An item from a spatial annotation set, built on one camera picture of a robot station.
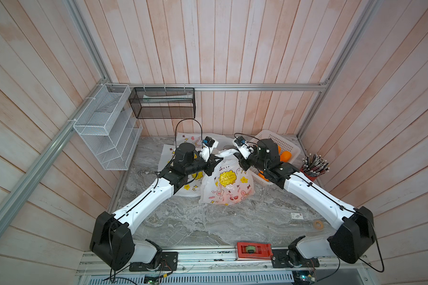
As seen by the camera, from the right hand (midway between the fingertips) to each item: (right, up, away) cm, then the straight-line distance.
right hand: (236, 149), depth 79 cm
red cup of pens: (+39, -8, +7) cm, 41 cm away
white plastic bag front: (-3, -16, +2) cm, 16 cm away
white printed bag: (-21, -20, +16) cm, 33 cm away
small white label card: (+32, -32, +5) cm, 46 cm away
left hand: (-7, -5, -5) cm, 10 cm away
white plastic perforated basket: (+34, +3, +27) cm, 43 cm away
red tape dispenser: (+7, -42, -8) cm, 43 cm away
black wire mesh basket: (-39, +28, +24) cm, 54 cm away
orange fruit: (+33, -3, +22) cm, 40 cm away
